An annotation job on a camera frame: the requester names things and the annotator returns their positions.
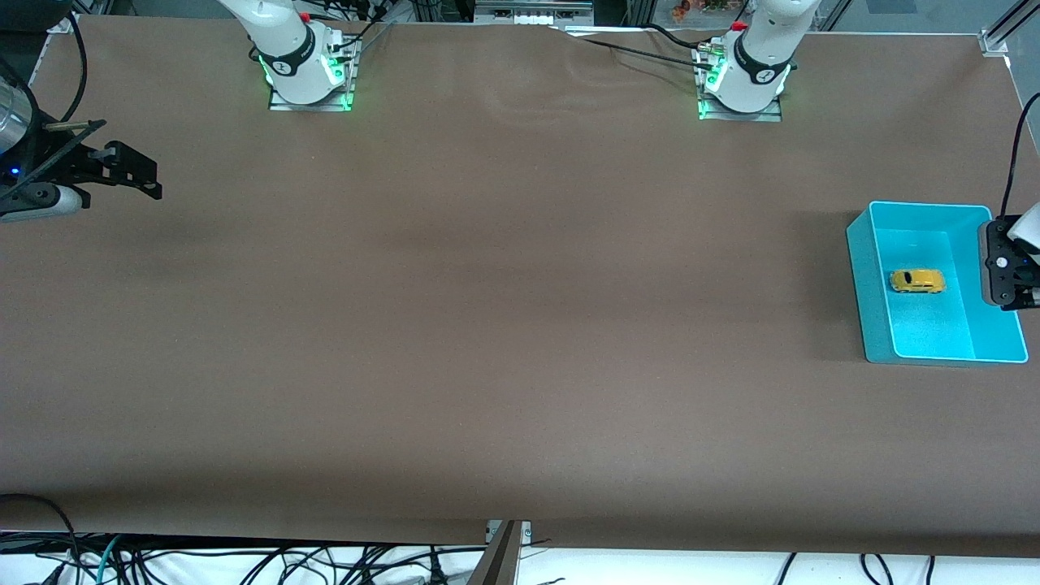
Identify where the yellow beetle toy car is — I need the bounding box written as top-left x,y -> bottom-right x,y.
889,268 -> 948,297

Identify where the teal plastic bin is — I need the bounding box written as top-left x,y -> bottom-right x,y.
846,201 -> 1029,365

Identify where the brown table cover sheet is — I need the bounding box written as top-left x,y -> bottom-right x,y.
0,15 -> 1040,560

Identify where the orange plastic object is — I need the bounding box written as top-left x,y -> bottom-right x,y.
670,0 -> 736,21

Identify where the grey metal equipment rack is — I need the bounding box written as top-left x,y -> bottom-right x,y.
474,0 -> 596,27

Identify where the grey metal bar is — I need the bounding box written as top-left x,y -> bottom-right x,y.
467,520 -> 521,585

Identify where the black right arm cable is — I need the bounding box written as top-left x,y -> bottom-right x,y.
61,10 -> 89,124

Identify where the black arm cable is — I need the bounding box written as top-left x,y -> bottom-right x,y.
61,10 -> 89,124
999,92 -> 1040,218

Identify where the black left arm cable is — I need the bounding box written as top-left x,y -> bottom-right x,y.
999,92 -> 1040,218

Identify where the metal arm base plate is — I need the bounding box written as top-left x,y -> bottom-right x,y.
266,32 -> 360,113
697,41 -> 785,123

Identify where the black base power cable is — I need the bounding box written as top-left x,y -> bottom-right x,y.
329,0 -> 397,59

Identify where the black looped floor cable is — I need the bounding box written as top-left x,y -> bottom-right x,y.
0,492 -> 80,585

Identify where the teal floor cable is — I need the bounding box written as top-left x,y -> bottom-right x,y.
95,534 -> 124,585

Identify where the short curved black cable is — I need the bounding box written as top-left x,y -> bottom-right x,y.
644,23 -> 720,51

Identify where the long black table cable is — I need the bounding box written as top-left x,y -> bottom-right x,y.
551,26 -> 716,72

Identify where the small metal table bracket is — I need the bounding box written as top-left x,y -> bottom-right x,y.
486,520 -> 533,547

